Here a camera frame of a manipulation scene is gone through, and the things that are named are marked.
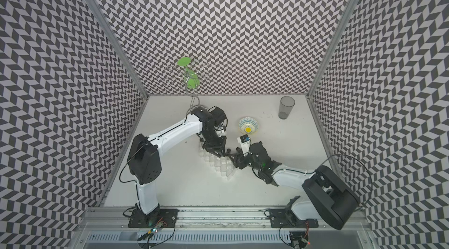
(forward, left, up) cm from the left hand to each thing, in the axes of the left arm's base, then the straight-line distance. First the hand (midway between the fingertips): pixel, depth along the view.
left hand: (222, 156), depth 78 cm
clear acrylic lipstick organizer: (+1, -1, -12) cm, 12 cm away
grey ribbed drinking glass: (+30, -35, 0) cm, 46 cm away
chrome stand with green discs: (+34, +18, +19) cm, 43 cm away
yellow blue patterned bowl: (+24, -14, -10) cm, 30 cm away
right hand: (+3, -5, -7) cm, 9 cm away
